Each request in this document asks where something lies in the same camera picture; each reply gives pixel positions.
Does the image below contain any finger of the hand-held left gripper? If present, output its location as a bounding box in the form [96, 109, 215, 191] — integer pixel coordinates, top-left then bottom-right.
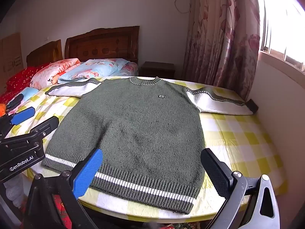
[0, 107, 36, 136]
[0, 116, 59, 152]

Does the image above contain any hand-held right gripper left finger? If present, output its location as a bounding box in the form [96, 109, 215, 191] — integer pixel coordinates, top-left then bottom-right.
[22, 148, 103, 229]

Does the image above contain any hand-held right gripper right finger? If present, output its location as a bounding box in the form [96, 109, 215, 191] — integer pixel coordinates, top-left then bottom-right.
[201, 148, 280, 229]

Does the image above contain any green knitted sweater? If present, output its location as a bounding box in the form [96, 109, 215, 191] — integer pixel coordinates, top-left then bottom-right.
[42, 76, 253, 215]

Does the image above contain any dark object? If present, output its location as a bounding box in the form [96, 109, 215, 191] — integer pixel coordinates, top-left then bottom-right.
[5, 94, 24, 113]

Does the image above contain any light blue cloth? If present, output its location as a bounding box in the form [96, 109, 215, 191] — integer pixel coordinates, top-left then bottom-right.
[18, 87, 40, 103]

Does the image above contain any yellow checked bed sheet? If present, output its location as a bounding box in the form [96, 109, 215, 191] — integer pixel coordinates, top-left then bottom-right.
[5, 76, 287, 220]

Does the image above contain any red patterned quilt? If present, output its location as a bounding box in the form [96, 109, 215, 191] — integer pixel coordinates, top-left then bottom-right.
[0, 63, 51, 103]

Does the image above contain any red floral cloth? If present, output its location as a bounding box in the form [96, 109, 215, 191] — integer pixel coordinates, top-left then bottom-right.
[52, 194, 72, 229]

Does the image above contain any pink floral quilt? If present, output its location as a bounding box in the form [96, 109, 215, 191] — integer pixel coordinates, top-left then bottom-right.
[30, 58, 81, 87]

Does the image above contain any small wooden headboard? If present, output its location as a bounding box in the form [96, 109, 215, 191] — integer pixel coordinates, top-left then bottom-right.
[26, 40, 63, 68]

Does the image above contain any small black box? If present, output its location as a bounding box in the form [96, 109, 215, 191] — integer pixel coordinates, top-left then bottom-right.
[248, 99, 259, 113]

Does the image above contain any blue floral quilt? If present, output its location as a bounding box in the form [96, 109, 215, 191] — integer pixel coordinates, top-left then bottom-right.
[58, 58, 130, 81]

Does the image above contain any large wooden headboard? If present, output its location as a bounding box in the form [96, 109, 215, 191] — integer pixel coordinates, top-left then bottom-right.
[65, 26, 140, 65]

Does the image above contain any dark wooden nightstand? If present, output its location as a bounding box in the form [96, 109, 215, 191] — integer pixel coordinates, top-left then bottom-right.
[140, 61, 175, 78]

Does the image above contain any pink floral curtain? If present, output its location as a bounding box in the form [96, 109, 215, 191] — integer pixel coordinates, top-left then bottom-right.
[182, 0, 265, 101]

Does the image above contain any window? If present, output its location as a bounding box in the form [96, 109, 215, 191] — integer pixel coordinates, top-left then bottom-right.
[256, 0, 305, 71]

